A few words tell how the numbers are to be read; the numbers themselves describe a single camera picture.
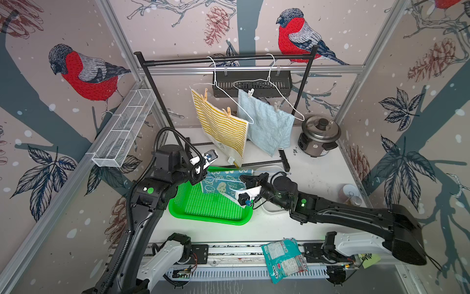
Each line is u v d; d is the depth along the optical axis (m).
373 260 0.71
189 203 0.88
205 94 0.79
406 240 0.39
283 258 0.70
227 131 0.84
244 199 0.56
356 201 0.83
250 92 0.82
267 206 0.60
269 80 0.71
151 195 0.43
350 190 0.85
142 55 0.59
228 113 0.74
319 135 0.93
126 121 0.81
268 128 0.91
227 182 0.86
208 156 0.54
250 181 0.63
